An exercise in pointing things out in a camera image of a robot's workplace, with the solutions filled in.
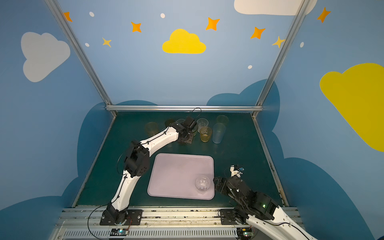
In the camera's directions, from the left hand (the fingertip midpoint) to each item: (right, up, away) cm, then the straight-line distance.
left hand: (190, 138), depth 97 cm
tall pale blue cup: (+19, +4, +4) cm, 20 cm away
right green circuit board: (+27, -44, -26) cm, 58 cm away
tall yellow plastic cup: (-26, +7, +1) cm, 26 cm away
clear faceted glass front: (+8, -26, -12) cm, 29 cm away
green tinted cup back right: (+23, +13, +4) cm, 26 cm away
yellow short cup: (+11, +4, +8) cm, 14 cm away
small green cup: (+4, +6, -15) cm, 17 cm away
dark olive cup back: (-15, +11, +7) cm, 20 cm away
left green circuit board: (-33, -43, -27) cm, 61 cm away
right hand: (+16, -19, -23) cm, 34 cm away
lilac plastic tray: (-9, -22, -9) cm, 25 cm away
